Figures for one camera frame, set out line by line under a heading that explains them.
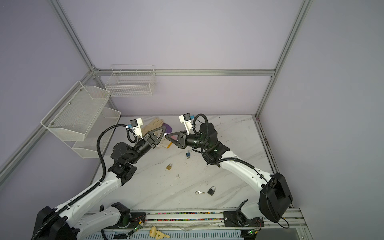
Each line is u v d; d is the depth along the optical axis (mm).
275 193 409
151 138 601
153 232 685
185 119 614
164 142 648
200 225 731
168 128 1148
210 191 820
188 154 981
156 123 1154
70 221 410
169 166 927
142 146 593
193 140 604
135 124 593
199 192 819
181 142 591
